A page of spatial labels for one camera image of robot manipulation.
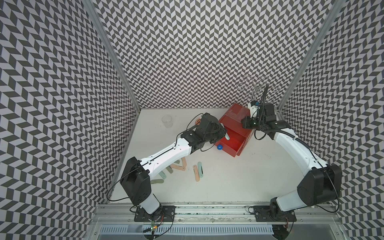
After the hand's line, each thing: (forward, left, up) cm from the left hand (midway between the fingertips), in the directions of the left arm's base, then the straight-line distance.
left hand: (228, 131), depth 75 cm
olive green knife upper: (-13, +26, -6) cm, 29 cm away
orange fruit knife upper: (-5, +24, -25) cm, 35 cm away
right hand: (+9, -9, -4) cm, 13 cm away
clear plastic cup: (+25, +38, -20) cm, 50 cm away
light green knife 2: (-2, +1, -1) cm, 3 cm away
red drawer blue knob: (-5, +4, -6) cm, 9 cm away
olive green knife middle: (-10, +33, -25) cm, 42 cm away
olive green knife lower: (-18, +39, -22) cm, 48 cm away
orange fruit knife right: (-14, +16, -24) cm, 32 cm away
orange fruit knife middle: (-8, +28, -25) cm, 39 cm away
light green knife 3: (-13, +36, -25) cm, 46 cm away
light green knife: (-11, +14, -24) cm, 30 cm away
